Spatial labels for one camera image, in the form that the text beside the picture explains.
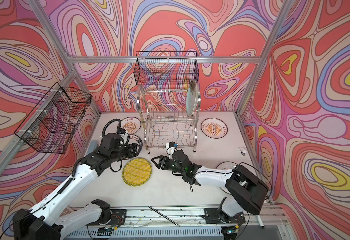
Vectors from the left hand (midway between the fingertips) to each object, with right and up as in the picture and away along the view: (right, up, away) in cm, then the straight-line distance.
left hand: (138, 147), depth 79 cm
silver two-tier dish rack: (+13, +15, +10) cm, 22 cm away
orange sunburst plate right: (+49, +10, +32) cm, 59 cm away
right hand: (+9, -9, +1) cm, 13 cm away
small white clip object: (+64, -5, +17) cm, 66 cm away
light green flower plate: (+29, +25, +1) cm, 38 cm away
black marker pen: (+61, -36, -8) cm, 71 cm away
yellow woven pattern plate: (-4, -16, +10) cm, 19 cm away
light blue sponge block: (-34, -2, +17) cm, 38 cm away
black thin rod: (+8, -32, -2) cm, 33 cm away
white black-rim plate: (+50, -12, +9) cm, 53 cm away
